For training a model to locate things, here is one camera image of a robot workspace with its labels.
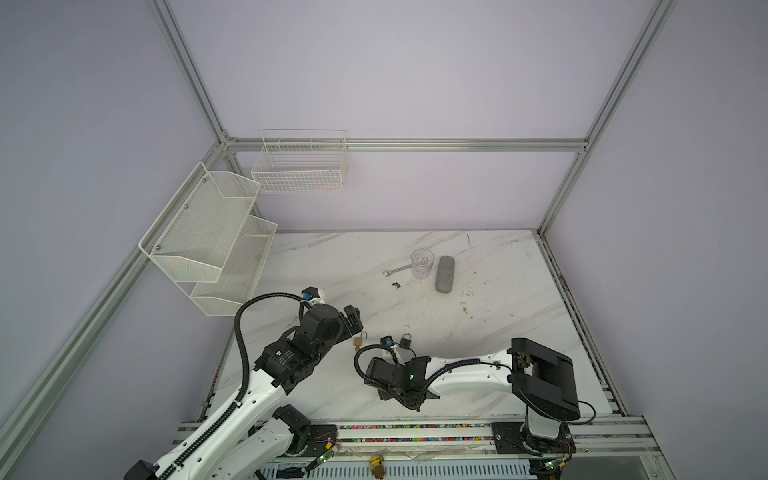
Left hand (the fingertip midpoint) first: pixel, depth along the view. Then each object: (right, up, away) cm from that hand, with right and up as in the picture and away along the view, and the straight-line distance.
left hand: (345, 319), depth 76 cm
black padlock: (+16, -10, +14) cm, 24 cm away
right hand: (+10, -19, +6) cm, 22 cm away
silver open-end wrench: (+14, +12, +32) cm, 37 cm away
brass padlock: (+1, -10, +15) cm, 18 cm away
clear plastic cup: (+23, +15, +32) cm, 43 cm away
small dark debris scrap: (+14, +7, +28) cm, 32 cm away
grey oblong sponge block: (+31, +10, +28) cm, 43 cm away
